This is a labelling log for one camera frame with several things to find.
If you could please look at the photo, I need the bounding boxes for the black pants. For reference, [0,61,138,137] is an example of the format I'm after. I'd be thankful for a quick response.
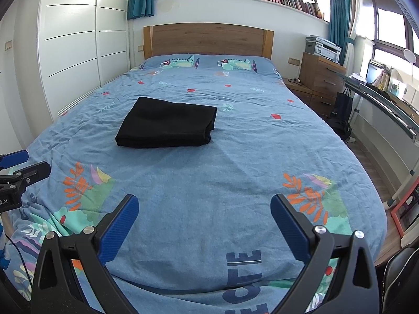
[115,97,217,149]

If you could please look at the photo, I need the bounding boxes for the blue white gloved left hand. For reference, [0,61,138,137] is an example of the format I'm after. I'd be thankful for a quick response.
[0,223,10,270]

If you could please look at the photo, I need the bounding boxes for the white wardrobe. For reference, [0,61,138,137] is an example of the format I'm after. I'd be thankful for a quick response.
[38,0,130,120]

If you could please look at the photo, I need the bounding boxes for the blue patterned bed sheet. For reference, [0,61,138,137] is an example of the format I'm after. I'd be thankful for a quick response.
[1,55,387,313]

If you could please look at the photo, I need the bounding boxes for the glass top desk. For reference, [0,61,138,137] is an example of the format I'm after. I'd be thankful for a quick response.
[340,71,419,145]

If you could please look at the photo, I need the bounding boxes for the black bag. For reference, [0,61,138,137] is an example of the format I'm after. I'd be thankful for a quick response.
[326,88,353,142]

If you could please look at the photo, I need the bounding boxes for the wooden nightstand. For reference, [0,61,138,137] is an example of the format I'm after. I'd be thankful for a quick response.
[283,78,312,106]

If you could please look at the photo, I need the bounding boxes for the wooden headboard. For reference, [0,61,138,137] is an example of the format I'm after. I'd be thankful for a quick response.
[143,23,274,60]

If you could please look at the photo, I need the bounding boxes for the wooden dresser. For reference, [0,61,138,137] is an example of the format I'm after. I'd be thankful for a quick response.
[299,53,346,120]

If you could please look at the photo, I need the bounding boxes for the white round lamp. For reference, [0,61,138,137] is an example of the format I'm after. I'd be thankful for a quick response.
[403,48,417,65]

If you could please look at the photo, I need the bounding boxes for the white printer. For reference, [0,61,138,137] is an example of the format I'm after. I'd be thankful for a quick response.
[305,36,341,63]

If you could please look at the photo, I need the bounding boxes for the teal right curtain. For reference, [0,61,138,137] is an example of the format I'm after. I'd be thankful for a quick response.
[328,0,354,66]

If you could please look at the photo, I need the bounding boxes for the black cable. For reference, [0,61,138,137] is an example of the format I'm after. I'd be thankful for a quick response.
[0,215,34,301]

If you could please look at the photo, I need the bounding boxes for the red frame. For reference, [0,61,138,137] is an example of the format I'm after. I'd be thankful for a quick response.
[391,179,418,238]

